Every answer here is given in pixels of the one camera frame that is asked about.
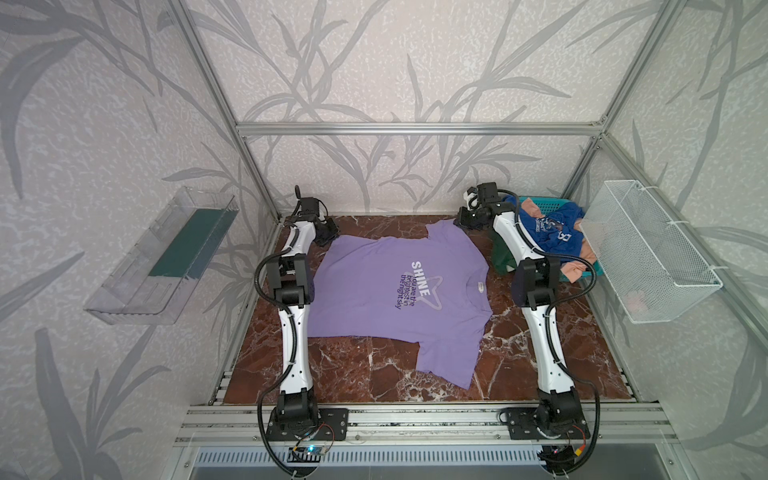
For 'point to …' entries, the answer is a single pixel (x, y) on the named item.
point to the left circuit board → (305, 454)
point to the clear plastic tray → (157, 279)
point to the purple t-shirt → (431, 288)
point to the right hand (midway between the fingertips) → (456, 212)
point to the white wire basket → (650, 269)
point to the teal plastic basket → (547, 205)
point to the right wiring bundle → (560, 460)
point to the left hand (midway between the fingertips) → (341, 221)
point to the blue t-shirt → (556, 230)
